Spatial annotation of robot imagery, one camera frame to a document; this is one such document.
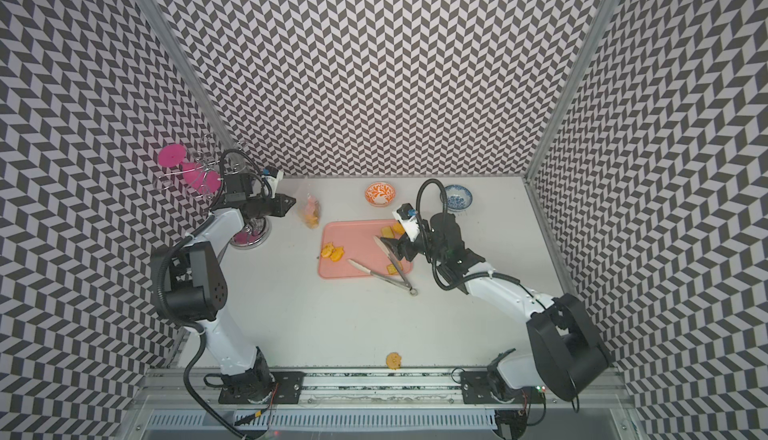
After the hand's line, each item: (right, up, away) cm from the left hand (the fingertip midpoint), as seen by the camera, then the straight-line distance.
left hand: (293, 200), depth 95 cm
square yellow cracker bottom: (+32, -22, -2) cm, 39 cm away
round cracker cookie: (+33, -42, -18) cm, 57 cm away
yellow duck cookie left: (+11, -16, +1) cm, 20 cm away
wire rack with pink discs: (-19, +8, -18) cm, 27 cm away
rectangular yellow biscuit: (+30, -11, +7) cm, 33 cm away
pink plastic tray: (+16, -13, +4) cm, 21 cm away
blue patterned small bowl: (+56, +1, +13) cm, 57 cm away
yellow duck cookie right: (+14, -17, -1) cm, 23 cm away
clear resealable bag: (+3, -4, +7) cm, 9 cm away
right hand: (+33, -9, -14) cm, 37 cm away
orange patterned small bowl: (+27, +2, +16) cm, 31 cm away
